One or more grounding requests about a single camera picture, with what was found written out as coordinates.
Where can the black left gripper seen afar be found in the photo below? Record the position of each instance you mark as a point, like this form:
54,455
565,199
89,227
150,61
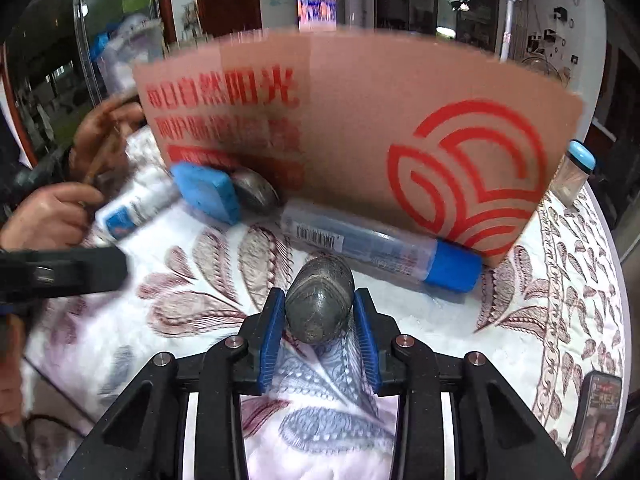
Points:
29,275

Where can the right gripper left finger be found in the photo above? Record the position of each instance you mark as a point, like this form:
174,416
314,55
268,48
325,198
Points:
262,334

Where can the toothpick jar blue lid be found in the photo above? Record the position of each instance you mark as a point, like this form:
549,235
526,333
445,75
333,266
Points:
574,170

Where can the television screen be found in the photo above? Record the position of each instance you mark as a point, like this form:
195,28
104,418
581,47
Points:
316,14

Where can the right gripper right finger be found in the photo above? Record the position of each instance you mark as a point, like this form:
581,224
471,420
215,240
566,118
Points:
376,333

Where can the round metal tin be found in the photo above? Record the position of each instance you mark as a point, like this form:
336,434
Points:
254,191

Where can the person's hand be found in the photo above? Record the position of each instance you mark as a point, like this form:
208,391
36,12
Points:
100,141

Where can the brown cardboard box red print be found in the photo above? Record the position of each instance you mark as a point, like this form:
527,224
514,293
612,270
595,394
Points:
417,133

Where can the blue plug adapter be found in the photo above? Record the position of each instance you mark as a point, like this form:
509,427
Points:
208,190

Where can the person's second hand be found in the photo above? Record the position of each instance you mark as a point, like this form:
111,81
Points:
52,218

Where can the black smartphone playing video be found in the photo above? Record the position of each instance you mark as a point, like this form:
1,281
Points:
599,401

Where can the clear tube blue cap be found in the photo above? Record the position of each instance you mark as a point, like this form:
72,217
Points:
422,259

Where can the standing fan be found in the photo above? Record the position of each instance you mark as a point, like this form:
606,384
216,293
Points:
540,65

